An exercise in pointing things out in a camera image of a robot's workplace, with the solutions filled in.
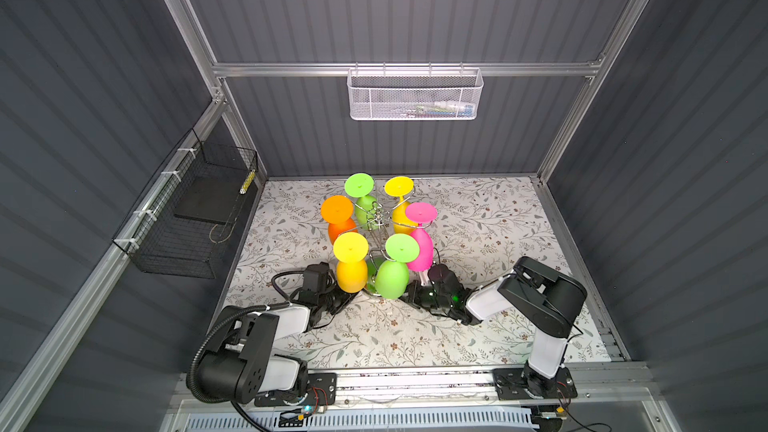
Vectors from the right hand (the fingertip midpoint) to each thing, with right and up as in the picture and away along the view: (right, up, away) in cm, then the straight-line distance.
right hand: (396, 298), depth 88 cm
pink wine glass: (+5, +26, -19) cm, 32 cm away
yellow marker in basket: (-42, +34, -6) cm, 54 cm away
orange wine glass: (-14, +26, -20) cm, 36 cm away
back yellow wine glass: (+1, +32, -14) cm, 35 cm away
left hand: (-11, +2, +2) cm, 11 cm away
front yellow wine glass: (-10, +18, -25) cm, 33 cm away
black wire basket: (-53, +23, -15) cm, 60 cm away
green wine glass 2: (-9, +33, -14) cm, 37 cm away
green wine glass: (-1, +12, -20) cm, 23 cm away
